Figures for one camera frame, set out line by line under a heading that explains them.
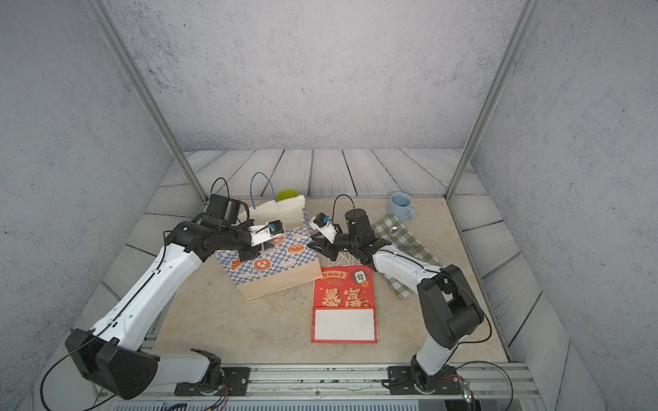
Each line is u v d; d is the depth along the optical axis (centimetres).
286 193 118
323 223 71
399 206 108
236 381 73
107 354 38
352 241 69
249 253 66
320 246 75
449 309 46
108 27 73
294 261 83
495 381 74
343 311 83
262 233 63
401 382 72
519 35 74
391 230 106
